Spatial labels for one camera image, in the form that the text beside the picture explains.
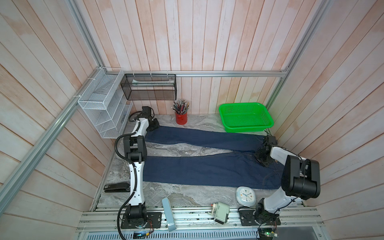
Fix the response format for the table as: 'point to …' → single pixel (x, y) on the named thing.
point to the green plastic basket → (243, 117)
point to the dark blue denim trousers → (240, 167)
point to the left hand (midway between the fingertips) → (157, 127)
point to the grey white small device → (220, 212)
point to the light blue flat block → (171, 225)
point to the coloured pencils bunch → (180, 106)
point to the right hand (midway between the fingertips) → (258, 157)
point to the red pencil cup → (181, 119)
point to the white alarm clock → (246, 196)
